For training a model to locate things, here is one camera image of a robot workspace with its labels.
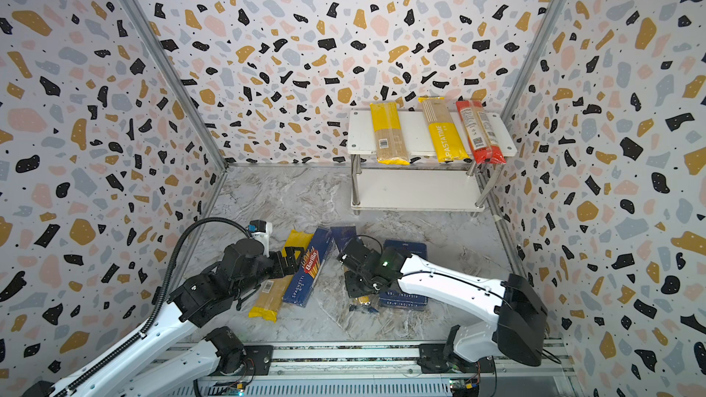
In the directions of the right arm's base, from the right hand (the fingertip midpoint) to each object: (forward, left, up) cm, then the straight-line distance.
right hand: (350, 289), depth 76 cm
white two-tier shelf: (+38, -19, +23) cm, 49 cm away
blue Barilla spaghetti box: (+5, +16, -7) cm, 18 cm away
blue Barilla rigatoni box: (0, -12, -5) cm, 13 cm away
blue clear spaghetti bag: (+15, +4, +4) cm, 16 cm away
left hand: (+6, +15, +9) cm, 19 cm away
